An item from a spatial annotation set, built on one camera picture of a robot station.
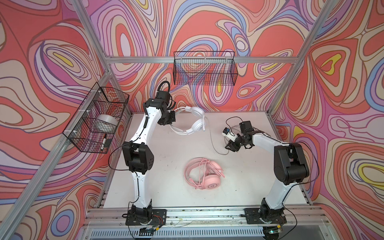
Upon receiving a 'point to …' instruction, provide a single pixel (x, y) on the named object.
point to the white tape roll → (105, 123)
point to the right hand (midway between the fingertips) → (230, 146)
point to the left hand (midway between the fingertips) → (173, 120)
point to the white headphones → (198, 124)
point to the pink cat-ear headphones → (204, 173)
